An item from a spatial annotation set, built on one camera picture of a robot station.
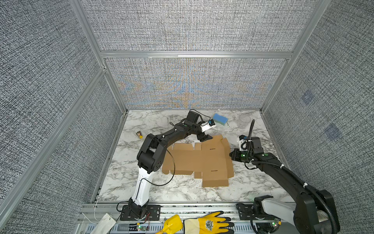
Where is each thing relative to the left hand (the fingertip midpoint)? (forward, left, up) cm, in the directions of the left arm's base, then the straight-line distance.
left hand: (209, 131), depth 94 cm
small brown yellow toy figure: (+8, +49, -9) cm, 50 cm away
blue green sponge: (+18, -12, -8) cm, 23 cm away
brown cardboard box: (-15, +1, -9) cm, 18 cm away
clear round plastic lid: (+13, -28, -4) cm, 31 cm away
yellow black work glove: (-48, +5, -8) cm, 49 cm away
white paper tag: (-46, +56, -9) cm, 73 cm away
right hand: (-15, -10, -3) cm, 18 cm away
